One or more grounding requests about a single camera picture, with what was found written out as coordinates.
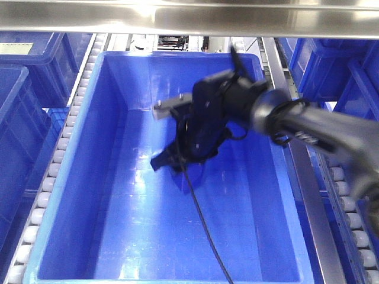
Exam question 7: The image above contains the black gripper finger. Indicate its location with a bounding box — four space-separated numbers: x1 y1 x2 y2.
198 144 221 165
150 142 182 173

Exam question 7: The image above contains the row of blue bins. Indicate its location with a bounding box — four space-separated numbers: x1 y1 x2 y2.
0 31 379 284

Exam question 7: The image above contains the steel roller rack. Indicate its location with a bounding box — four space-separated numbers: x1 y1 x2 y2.
0 0 379 284

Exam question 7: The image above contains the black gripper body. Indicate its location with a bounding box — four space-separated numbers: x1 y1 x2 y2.
176 70 238 163

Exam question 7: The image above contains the large blue plastic bin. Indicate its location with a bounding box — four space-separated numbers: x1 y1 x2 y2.
23 50 307 284

